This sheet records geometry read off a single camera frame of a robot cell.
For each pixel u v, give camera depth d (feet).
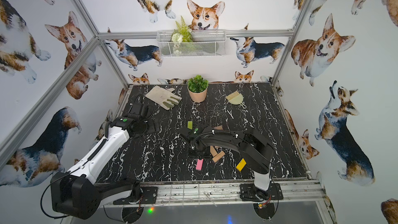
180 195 2.46
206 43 3.03
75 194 1.27
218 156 2.79
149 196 2.41
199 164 2.70
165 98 3.69
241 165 2.70
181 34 2.68
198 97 3.43
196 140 1.91
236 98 3.72
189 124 3.21
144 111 2.14
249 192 2.41
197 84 3.31
